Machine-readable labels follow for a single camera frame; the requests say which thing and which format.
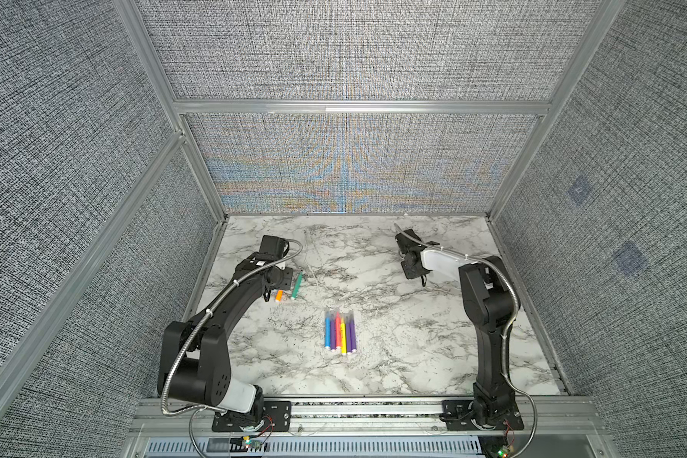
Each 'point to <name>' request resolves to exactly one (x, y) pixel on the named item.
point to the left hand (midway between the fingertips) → (279, 273)
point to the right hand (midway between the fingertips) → (419, 263)
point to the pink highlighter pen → (339, 330)
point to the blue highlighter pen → (327, 329)
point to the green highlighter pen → (298, 284)
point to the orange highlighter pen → (279, 296)
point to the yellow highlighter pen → (343, 341)
